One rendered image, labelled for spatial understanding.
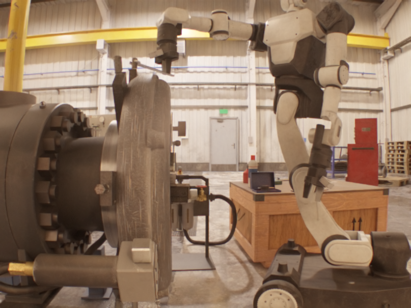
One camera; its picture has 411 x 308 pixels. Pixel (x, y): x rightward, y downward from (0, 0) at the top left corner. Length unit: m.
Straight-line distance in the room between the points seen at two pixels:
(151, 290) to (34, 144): 0.50
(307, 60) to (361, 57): 12.96
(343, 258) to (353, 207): 0.76
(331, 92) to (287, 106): 0.20
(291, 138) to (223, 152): 10.39
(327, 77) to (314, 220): 0.62
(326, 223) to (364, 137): 3.42
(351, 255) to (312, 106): 0.67
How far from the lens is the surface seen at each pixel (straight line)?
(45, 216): 0.89
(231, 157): 11.70
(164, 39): 1.27
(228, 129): 11.73
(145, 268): 0.65
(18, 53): 4.80
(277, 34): 1.41
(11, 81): 4.68
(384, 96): 13.96
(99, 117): 8.05
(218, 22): 1.42
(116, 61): 0.80
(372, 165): 4.70
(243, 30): 1.52
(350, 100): 13.46
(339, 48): 1.32
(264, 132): 12.01
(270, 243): 1.88
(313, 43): 1.40
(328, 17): 1.37
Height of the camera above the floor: 0.71
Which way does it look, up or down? level
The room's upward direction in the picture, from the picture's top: straight up
